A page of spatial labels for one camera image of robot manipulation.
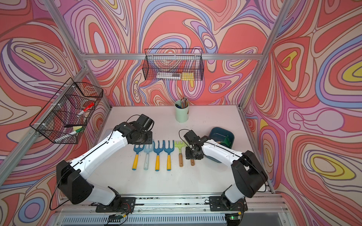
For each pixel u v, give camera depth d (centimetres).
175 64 96
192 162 87
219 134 102
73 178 39
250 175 44
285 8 69
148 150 93
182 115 107
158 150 93
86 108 77
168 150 94
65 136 72
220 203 73
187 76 91
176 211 73
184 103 101
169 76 82
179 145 96
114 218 71
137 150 93
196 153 72
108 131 104
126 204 73
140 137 63
